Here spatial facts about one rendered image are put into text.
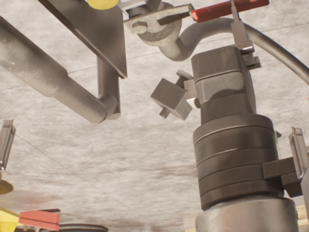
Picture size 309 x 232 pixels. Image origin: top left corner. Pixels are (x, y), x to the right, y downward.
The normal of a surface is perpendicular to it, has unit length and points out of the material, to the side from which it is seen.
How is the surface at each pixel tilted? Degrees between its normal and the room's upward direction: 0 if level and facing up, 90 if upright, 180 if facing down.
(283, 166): 90
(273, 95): 0
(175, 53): 15
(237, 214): 90
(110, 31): 90
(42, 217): 90
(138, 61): 0
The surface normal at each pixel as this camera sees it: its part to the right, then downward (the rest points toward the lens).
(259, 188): 0.21, -0.40
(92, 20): 0.93, -0.22
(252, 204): -0.14, -0.38
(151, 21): 0.10, 0.91
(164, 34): -0.28, -0.22
